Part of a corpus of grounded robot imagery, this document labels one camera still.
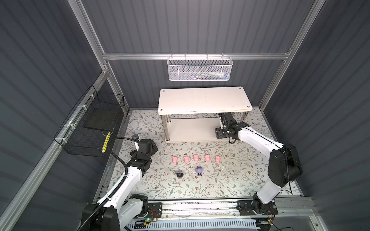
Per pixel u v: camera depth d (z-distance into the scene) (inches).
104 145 26.1
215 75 35.9
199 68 48.5
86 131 28.2
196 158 35.8
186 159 35.6
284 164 18.6
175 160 35.7
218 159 35.9
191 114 45.6
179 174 32.4
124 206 22.3
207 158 35.9
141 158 25.3
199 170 33.3
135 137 28.4
